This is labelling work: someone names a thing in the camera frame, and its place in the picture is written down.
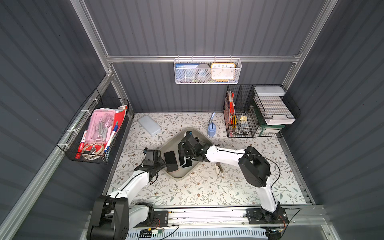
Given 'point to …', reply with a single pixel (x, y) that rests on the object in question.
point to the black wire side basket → (73, 140)
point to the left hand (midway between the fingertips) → (161, 162)
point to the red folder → (232, 105)
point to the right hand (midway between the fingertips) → (182, 147)
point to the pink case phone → (170, 161)
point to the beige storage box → (172, 144)
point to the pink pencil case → (101, 126)
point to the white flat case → (152, 128)
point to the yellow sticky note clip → (243, 118)
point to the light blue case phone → (188, 163)
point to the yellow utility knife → (234, 121)
